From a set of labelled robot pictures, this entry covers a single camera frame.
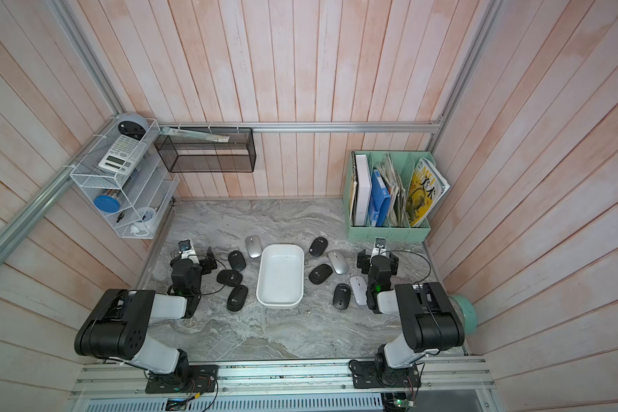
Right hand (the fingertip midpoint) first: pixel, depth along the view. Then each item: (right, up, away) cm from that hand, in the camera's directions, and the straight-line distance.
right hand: (378, 249), depth 94 cm
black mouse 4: (-22, 0, +7) cm, 23 cm away
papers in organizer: (+9, +16, +4) cm, 18 cm away
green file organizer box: (+14, +34, +10) cm, 38 cm away
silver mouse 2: (-14, -6, +4) cm, 16 cm away
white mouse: (-8, -14, -5) cm, 17 cm away
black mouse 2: (-55, -10, -4) cm, 56 cm away
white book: (-6, +23, -4) cm, 24 cm away
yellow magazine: (+20, +24, +3) cm, 32 cm away
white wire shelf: (-79, +18, -14) cm, 82 cm away
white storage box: (-37, -11, -2) cm, 38 cm away
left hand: (-67, -1, -1) cm, 67 cm away
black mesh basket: (-78, +39, +13) cm, 88 cm away
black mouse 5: (-22, -9, -1) cm, 24 cm away
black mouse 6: (-15, -16, -6) cm, 23 cm away
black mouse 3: (-51, -17, -6) cm, 54 cm away
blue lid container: (-88, +16, -17) cm, 92 cm away
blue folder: (0, +18, 0) cm, 18 cm away
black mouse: (-54, -5, +4) cm, 54 cm away
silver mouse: (-49, 0, +9) cm, 49 cm away
